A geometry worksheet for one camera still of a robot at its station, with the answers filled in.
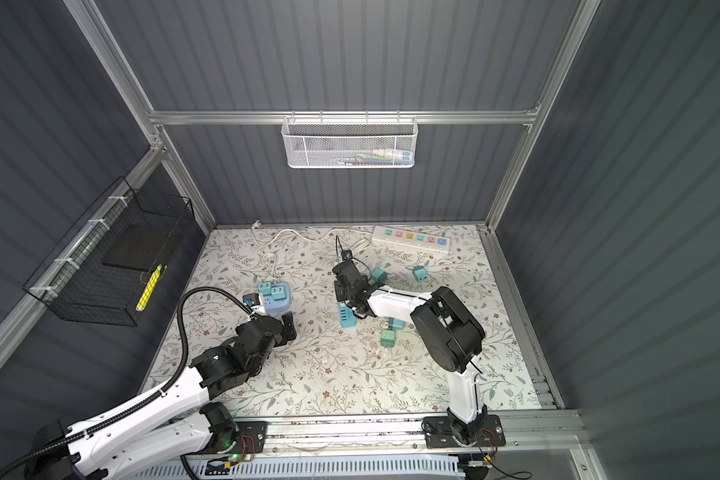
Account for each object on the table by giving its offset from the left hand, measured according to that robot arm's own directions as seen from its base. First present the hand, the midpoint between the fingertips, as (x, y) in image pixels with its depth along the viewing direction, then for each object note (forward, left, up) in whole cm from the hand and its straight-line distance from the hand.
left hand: (278, 318), depth 79 cm
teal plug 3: (+14, +8, -7) cm, 18 cm away
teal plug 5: (+3, -34, -11) cm, 36 cm away
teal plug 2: (+21, -45, -12) cm, 51 cm away
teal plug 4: (+13, +4, -8) cm, 16 cm away
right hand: (+16, -18, -7) cm, 25 cm away
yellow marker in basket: (+3, +28, +13) cm, 31 cm away
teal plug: (+22, -29, -12) cm, 39 cm away
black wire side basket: (+8, +40, +14) cm, 43 cm away
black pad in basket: (+14, +35, +15) cm, 40 cm away
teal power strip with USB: (+5, -18, -10) cm, 22 cm away
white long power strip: (+37, -43, -10) cm, 58 cm away
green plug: (-2, -30, -12) cm, 33 cm away
